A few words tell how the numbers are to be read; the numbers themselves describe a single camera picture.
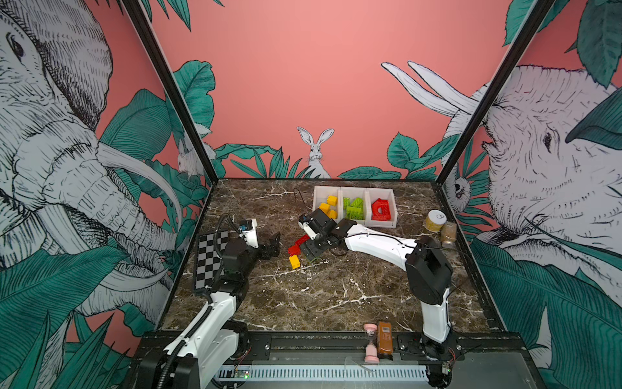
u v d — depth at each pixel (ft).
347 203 3.64
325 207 3.53
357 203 3.61
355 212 3.42
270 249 2.47
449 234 3.15
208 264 2.88
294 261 2.97
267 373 2.30
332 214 3.40
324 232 2.25
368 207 3.33
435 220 3.32
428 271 1.62
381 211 3.53
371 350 2.36
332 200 3.59
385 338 2.39
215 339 1.90
